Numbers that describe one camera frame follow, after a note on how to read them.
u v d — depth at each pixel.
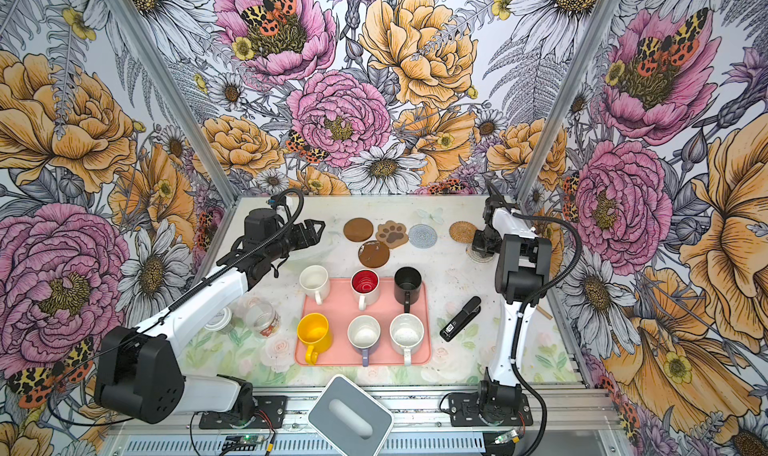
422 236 1.09
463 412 0.74
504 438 0.72
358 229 1.12
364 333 0.85
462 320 0.89
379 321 0.80
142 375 0.42
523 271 0.61
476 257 1.04
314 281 0.94
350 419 0.73
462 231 1.12
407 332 0.86
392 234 1.11
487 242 0.91
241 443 0.71
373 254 1.05
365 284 0.94
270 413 0.74
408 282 0.94
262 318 0.91
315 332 0.85
